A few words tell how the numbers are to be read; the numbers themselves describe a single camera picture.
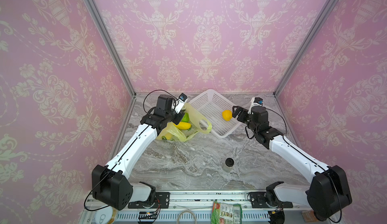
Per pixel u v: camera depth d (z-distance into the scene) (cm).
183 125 98
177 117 71
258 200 73
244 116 73
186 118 98
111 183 39
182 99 68
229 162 78
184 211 70
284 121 106
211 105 113
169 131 73
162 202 74
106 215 66
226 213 69
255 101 73
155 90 64
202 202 75
